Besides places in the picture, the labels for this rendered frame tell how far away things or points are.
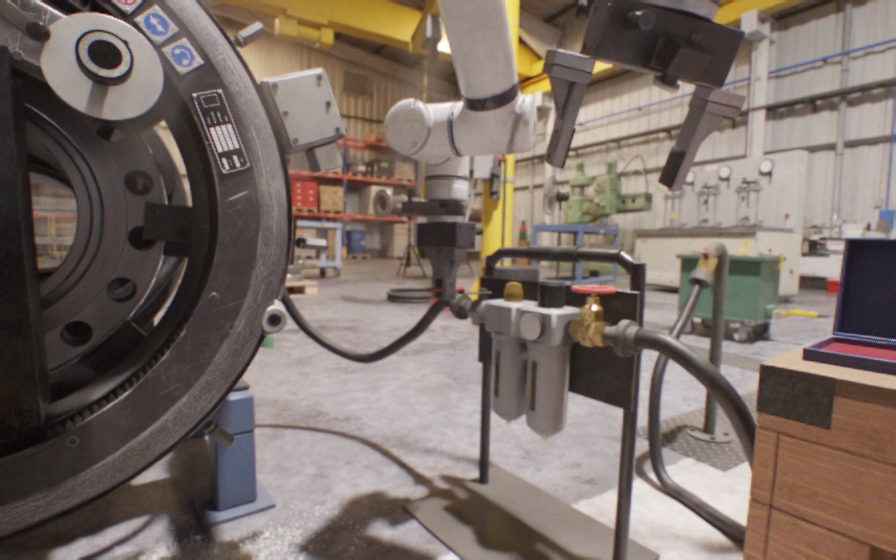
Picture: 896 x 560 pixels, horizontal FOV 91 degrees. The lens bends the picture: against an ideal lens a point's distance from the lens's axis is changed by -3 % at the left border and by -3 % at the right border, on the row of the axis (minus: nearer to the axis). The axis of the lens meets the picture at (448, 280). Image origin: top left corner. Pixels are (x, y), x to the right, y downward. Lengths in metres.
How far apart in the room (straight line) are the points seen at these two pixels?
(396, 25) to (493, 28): 12.82
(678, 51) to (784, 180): 6.18
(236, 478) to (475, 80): 0.90
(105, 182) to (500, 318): 0.66
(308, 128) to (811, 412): 0.68
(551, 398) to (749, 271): 2.57
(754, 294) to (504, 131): 2.73
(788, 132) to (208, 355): 11.29
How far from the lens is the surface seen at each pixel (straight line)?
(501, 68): 0.69
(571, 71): 0.46
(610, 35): 0.46
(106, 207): 0.76
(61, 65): 0.65
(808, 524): 0.53
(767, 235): 6.09
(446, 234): 0.86
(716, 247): 1.50
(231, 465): 1.10
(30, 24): 0.64
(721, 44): 0.51
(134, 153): 0.77
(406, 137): 0.76
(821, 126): 11.32
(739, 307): 3.33
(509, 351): 0.89
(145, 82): 0.65
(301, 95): 0.74
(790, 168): 6.59
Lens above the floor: 0.57
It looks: 4 degrees down
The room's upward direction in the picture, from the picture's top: 1 degrees clockwise
